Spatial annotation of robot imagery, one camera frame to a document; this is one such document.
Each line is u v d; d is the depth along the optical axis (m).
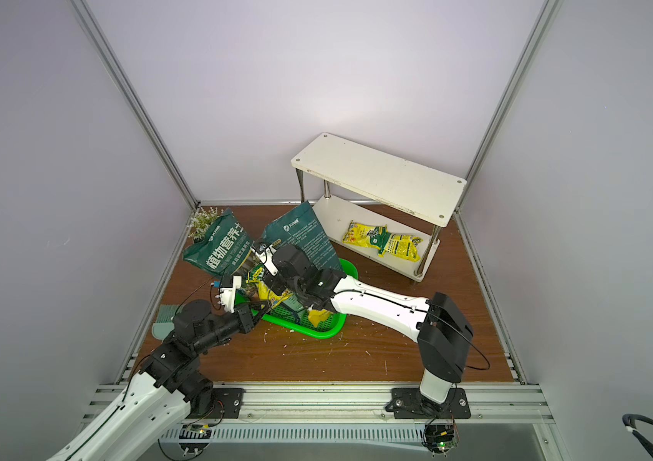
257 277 0.74
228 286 0.67
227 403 0.73
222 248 0.79
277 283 0.66
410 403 0.73
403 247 0.92
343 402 0.74
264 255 0.62
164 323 0.87
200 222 0.90
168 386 0.53
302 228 0.83
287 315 0.89
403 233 1.06
